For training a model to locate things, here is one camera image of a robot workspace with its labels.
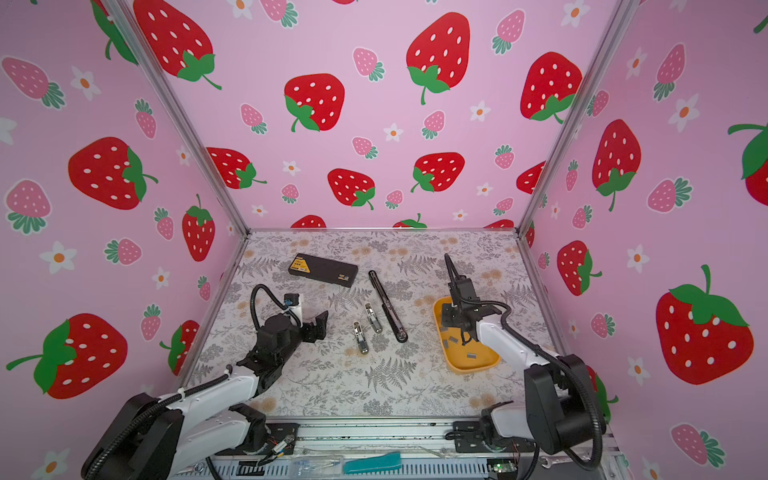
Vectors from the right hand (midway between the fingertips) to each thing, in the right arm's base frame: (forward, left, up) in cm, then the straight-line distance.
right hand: (451, 311), depth 90 cm
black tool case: (+14, +46, -4) cm, 48 cm away
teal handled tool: (-40, +15, -5) cm, 43 cm away
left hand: (-7, +41, +4) cm, 42 cm away
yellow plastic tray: (-12, -4, -6) cm, 14 cm away
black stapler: (-1, +19, -5) cm, 20 cm away
